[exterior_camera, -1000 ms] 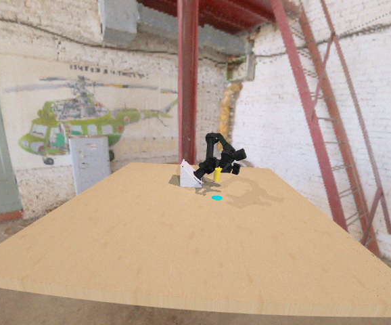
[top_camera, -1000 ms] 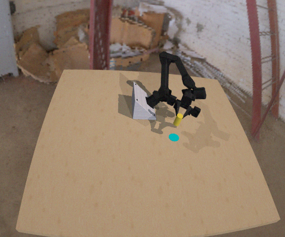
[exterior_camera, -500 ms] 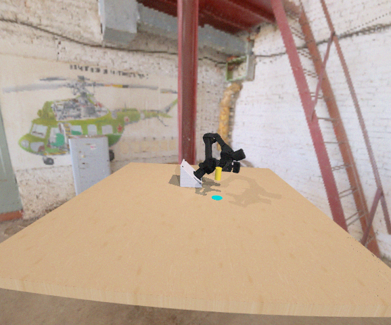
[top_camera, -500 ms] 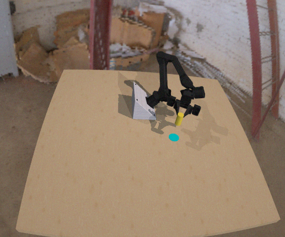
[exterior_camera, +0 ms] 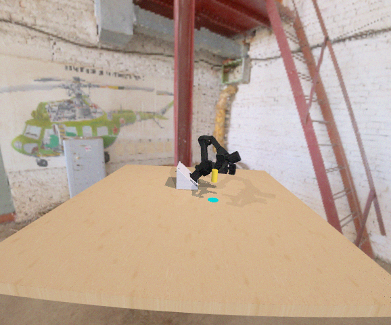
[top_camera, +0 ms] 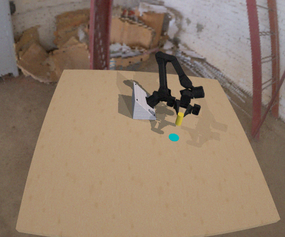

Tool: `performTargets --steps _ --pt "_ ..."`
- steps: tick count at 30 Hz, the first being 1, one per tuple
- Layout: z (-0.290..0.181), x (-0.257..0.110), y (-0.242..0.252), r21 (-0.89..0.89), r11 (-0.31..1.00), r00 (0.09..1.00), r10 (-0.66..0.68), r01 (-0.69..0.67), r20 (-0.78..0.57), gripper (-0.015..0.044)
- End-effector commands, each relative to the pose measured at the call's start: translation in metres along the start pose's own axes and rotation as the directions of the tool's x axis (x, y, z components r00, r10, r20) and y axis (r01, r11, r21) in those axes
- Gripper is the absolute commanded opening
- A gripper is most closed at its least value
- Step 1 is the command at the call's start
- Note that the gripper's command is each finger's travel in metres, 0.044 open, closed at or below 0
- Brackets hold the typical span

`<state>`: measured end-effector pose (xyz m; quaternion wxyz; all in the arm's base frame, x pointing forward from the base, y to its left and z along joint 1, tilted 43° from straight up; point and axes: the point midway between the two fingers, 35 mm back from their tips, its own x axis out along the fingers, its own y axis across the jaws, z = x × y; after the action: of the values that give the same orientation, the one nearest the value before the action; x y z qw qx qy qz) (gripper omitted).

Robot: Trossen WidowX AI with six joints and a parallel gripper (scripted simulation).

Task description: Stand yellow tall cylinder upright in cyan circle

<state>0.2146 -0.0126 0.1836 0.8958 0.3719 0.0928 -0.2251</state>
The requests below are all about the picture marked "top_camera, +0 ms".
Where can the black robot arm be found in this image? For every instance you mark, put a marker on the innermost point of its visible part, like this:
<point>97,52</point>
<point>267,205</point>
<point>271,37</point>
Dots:
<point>163,93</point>

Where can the yellow cylinder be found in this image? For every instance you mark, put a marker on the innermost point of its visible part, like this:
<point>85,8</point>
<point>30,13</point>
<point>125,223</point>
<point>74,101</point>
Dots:
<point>179,118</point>

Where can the cyan circle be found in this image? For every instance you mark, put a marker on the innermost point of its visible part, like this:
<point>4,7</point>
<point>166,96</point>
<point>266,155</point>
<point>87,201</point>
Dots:
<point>173,137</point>

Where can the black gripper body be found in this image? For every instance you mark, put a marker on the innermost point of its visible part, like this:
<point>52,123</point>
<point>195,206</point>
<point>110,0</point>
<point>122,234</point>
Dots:
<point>183,104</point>

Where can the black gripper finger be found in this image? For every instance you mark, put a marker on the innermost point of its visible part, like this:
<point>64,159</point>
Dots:
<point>188,110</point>
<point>176,106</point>

